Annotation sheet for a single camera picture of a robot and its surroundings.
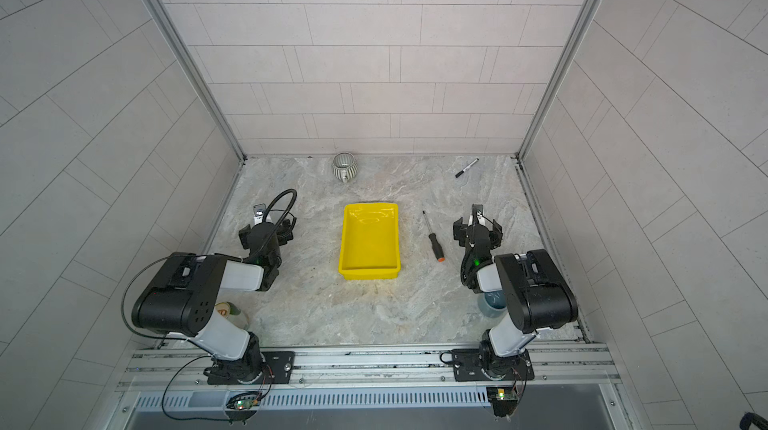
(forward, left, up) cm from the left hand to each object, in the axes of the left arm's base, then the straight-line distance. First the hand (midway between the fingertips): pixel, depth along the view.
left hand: (275, 214), depth 93 cm
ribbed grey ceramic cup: (+21, -19, -1) cm, 28 cm away
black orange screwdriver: (-8, -51, -4) cm, 51 cm away
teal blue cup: (-25, -65, -4) cm, 70 cm away
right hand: (0, -64, -1) cm, 64 cm away
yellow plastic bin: (-7, -30, -9) cm, 31 cm away
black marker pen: (+23, -63, -6) cm, 67 cm away
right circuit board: (-46, -64, -6) cm, 79 cm away
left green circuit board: (-47, -6, -1) cm, 47 cm away
